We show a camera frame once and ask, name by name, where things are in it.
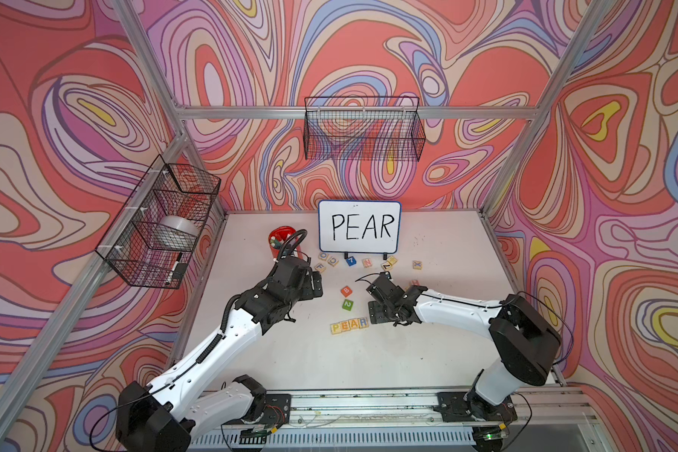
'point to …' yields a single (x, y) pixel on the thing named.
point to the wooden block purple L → (386, 266)
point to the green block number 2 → (347, 304)
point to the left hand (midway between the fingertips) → (309, 280)
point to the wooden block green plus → (392, 260)
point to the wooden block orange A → (355, 324)
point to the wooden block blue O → (322, 255)
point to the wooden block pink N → (366, 263)
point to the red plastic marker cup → (276, 237)
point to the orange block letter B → (346, 291)
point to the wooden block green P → (335, 328)
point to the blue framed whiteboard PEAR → (371, 227)
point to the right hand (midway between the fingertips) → (385, 316)
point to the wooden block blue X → (417, 265)
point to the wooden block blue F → (320, 267)
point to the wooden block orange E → (345, 326)
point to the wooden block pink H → (415, 282)
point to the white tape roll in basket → (175, 232)
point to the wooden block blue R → (363, 322)
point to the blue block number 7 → (351, 261)
